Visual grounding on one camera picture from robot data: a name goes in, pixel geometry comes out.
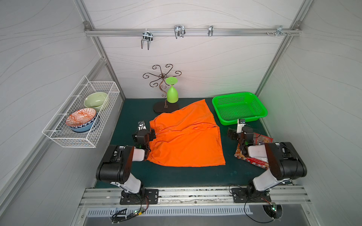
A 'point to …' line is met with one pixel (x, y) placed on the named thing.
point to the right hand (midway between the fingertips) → (237, 127)
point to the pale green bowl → (95, 100)
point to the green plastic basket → (230, 108)
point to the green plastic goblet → (172, 96)
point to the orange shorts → (187, 137)
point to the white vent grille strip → (128, 212)
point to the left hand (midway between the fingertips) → (144, 129)
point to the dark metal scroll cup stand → (166, 107)
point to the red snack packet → (258, 138)
